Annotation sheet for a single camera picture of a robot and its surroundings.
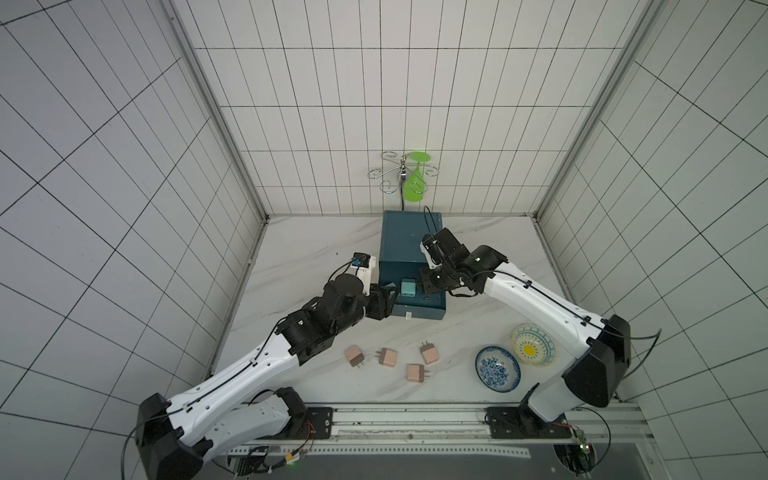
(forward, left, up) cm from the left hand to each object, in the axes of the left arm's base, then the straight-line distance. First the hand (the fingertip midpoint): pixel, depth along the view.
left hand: (383, 294), depth 73 cm
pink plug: (-9, -1, -21) cm, 22 cm away
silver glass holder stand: (+41, -6, +7) cm, 42 cm away
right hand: (+5, -8, -4) cm, 10 cm away
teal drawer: (-3, -12, -2) cm, 13 cm away
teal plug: (+5, -7, -5) cm, 10 cm away
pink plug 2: (-8, -13, -20) cm, 25 cm away
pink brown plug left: (-9, +8, -20) cm, 24 cm away
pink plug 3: (-13, -9, -20) cm, 25 cm away
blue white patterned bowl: (-12, -32, -21) cm, 40 cm away
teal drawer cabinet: (+12, -5, +1) cm, 13 cm away
